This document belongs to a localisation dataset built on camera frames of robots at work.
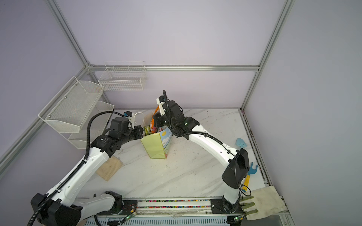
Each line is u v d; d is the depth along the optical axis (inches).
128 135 23.5
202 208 29.4
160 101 25.1
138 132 26.2
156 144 31.3
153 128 29.8
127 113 26.5
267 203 29.4
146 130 31.4
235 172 16.7
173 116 21.3
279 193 30.7
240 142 39.9
